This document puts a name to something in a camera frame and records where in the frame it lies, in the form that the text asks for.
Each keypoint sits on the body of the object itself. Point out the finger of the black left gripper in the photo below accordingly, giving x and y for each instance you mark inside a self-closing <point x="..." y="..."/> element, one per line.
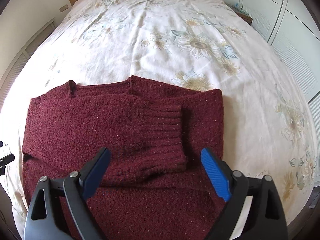
<point x="4" y="162"/>

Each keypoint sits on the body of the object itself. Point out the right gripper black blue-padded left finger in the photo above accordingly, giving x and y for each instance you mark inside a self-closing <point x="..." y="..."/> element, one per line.
<point x="45" y="218"/>

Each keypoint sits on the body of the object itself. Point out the dark red knit sweater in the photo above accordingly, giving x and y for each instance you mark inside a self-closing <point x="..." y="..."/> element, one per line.
<point x="155" y="186"/>

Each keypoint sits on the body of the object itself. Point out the white radiator cover cabinet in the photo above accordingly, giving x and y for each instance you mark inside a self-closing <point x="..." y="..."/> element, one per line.
<point x="17" y="49"/>

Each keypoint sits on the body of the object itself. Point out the wooden nightstand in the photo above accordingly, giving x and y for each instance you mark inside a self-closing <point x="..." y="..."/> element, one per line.
<point x="242" y="14"/>

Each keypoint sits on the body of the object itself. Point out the cream floral bed cover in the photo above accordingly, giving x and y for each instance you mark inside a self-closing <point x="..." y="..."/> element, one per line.
<point x="196" y="44"/>

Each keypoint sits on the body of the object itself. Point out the white sliding wardrobe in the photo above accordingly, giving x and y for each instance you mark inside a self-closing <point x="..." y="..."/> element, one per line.
<point x="289" y="29"/>

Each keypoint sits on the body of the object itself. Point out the items on nightstand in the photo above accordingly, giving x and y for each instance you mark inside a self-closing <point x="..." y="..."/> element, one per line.
<point x="240" y="7"/>

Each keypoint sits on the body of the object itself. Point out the beige wall switch plate left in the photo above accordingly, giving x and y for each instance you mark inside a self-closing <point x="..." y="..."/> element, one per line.
<point x="65" y="7"/>

